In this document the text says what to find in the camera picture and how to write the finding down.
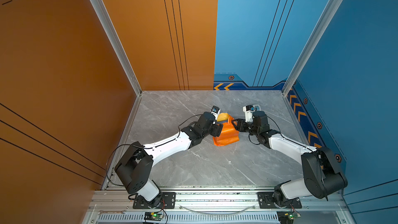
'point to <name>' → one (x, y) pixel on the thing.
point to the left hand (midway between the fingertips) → (217, 120)
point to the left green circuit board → (154, 216)
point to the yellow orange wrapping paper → (229, 134)
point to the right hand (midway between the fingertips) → (233, 122)
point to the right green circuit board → (285, 216)
